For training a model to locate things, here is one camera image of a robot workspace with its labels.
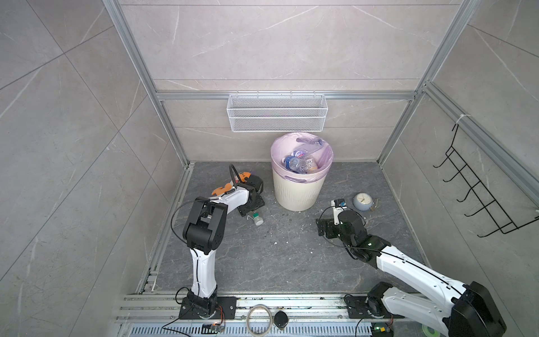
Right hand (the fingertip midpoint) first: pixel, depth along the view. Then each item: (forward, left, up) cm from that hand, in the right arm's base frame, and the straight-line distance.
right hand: (326, 217), depth 85 cm
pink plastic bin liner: (+31, +14, +13) cm, 37 cm away
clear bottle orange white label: (+22, +4, +7) cm, 24 cm away
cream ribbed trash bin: (+9, +11, +2) cm, 14 cm away
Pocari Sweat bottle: (+24, +11, +7) cm, 28 cm away
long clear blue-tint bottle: (+28, +6, +13) cm, 31 cm away
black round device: (-34, +20, -1) cm, 40 cm away
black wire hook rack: (-9, -46, +20) cm, 51 cm away
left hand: (+14, +31, -9) cm, 35 cm away
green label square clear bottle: (+4, +29, -8) cm, 30 cm away
